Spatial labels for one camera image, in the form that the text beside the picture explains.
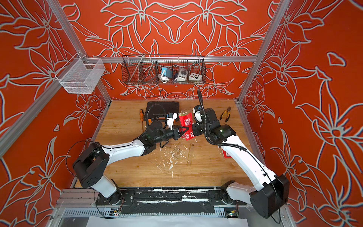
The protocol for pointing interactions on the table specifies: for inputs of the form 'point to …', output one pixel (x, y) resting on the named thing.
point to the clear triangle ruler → (176, 152)
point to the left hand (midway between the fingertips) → (188, 128)
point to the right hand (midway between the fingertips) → (192, 123)
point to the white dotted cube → (195, 77)
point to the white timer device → (182, 74)
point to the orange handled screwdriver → (142, 117)
